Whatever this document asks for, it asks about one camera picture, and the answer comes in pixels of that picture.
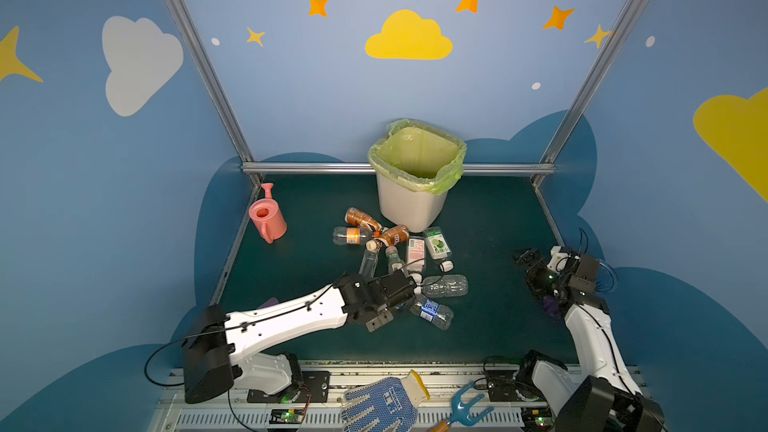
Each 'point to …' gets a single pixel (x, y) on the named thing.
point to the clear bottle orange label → (351, 235)
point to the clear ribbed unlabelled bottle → (445, 286)
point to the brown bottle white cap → (389, 238)
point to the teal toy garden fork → (459, 411)
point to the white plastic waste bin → (415, 210)
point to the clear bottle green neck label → (395, 263)
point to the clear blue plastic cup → (607, 278)
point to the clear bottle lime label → (437, 244)
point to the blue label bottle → (432, 311)
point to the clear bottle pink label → (416, 253)
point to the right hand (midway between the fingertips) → (521, 259)
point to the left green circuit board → (286, 416)
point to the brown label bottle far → (362, 220)
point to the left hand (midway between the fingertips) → (381, 304)
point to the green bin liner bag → (418, 154)
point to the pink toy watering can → (268, 217)
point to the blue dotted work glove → (385, 405)
